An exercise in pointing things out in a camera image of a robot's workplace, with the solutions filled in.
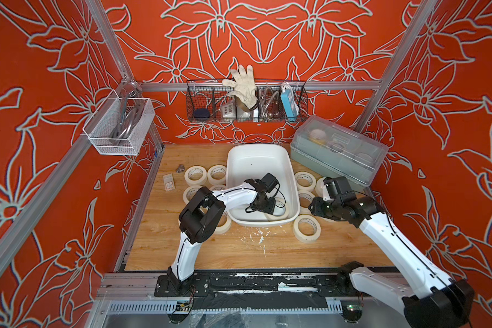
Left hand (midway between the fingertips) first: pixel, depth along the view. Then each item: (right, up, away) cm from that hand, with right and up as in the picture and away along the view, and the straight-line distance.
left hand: (270, 207), depth 93 cm
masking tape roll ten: (-21, -6, -7) cm, 23 cm away
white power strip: (-19, +45, +1) cm, 49 cm away
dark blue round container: (-33, +45, +3) cm, 56 cm away
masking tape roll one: (-27, +15, +14) cm, 33 cm away
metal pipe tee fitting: (-46, +18, +14) cm, 51 cm away
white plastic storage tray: (-7, +21, +18) cm, 28 cm away
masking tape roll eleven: (+5, -1, -1) cm, 5 cm away
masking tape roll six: (+15, -8, -5) cm, 18 cm away
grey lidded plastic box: (+30, +28, +2) cm, 41 cm away
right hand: (+13, +4, -15) cm, 20 cm away
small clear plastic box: (-51, +11, +9) cm, 52 cm away
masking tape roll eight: (+20, +11, +11) cm, 25 cm away
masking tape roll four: (-38, +14, +14) cm, 43 cm away
